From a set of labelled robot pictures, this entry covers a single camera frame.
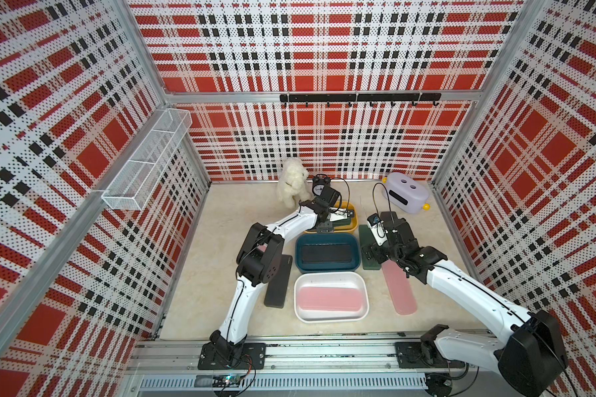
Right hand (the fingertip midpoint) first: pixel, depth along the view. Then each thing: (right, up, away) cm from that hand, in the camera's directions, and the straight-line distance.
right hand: (380, 239), depth 84 cm
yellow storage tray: (-12, +10, +7) cm, 17 cm away
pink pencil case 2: (-17, -19, -5) cm, 26 cm away
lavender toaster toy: (+17, +17, +21) cm, 32 cm away
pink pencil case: (+8, -18, +4) cm, 20 cm away
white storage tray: (-11, -15, +5) cm, 19 cm away
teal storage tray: (-8, -2, +12) cm, 14 cm away
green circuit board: (-48, -38, -14) cm, 63 cm away
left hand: (-17, +10, +18) cm, 27 cm away
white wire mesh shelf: (-89, +21, +7) cm, 92 cm away
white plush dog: (-32, +19, +18) cm, 41 cm away
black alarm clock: (-20, +23, +28) cm, 41 cm away
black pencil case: (-36, -18, +1) cm, 40 cm away
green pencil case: (-13, +6, +8) cm, 16 cm away
